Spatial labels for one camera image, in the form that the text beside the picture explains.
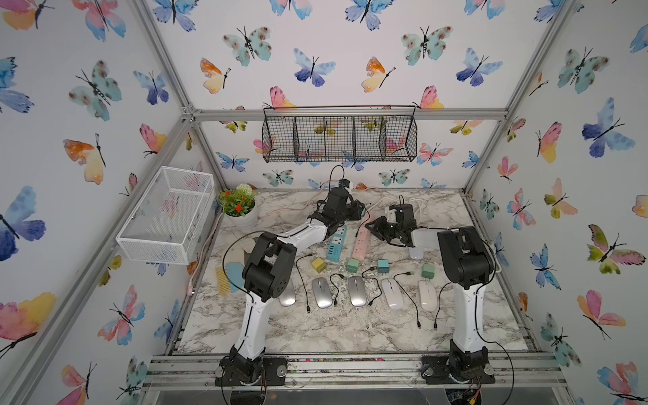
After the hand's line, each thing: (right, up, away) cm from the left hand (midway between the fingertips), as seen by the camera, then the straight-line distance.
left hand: (365, 203), depth 96 cm
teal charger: (+7, -24, -1) cm, 25 cm away
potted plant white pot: (-47, -1, 0) cm, 47 cm away
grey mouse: (-16, -31, -8) cm, 36 cm away
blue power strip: (-11, -16, +3) cm, 20 cm away
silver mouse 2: (-3, -31, -7) cm, 32 cm away
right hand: (+2, -8, +8) cm, 11 cm away
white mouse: (+8, -31, -9) cm, 34 cm away
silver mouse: (-28, -33, -7) cm, 44 cm away
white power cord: (+26, -3, +14) cm, 30 cm away
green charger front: (-5, -23, -1) cm, 24 cm away
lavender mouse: (+20, -19, +2) cm, 27 cm away
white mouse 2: (+20, -32, -9) cm, 39 cm away
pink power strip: (-2, -17, +2) cm, 17 cm away
